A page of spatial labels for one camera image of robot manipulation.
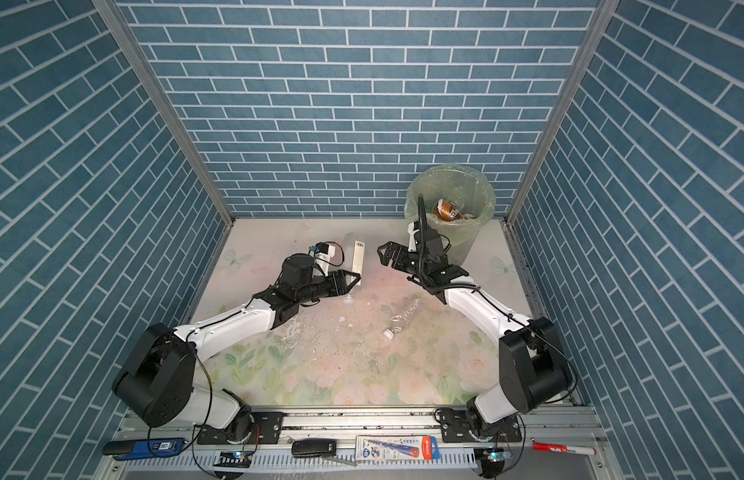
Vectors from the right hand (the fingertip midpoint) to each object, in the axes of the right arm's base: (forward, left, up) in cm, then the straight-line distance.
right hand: (386, 250), depth 85 cm
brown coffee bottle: (+18, -18, 0) cm, 26 cm away
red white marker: (-42, -41, -20) cm, 62 cm away
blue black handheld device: (-51, +53, -15) cm, 75 cm away
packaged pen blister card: (-45, -6, -20) cm, 50 cm away
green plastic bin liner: (+26, -23, -2) cm, 35 cm away
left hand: (-8, +8, -4) cm, 12 cm away
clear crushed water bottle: (-13, -5, -19) cm, 23 cm away
